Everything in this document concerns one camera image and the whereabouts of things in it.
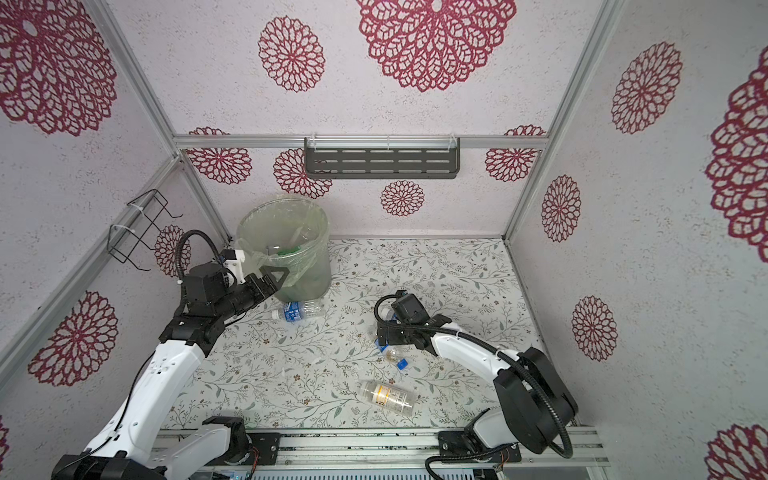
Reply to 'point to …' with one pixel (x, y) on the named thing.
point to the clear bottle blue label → (297, 311)
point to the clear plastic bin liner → (288, 232)
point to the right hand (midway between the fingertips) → (388, 328)
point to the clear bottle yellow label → (387, 396)
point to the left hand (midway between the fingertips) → (282, 278)
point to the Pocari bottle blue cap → (392, 355)
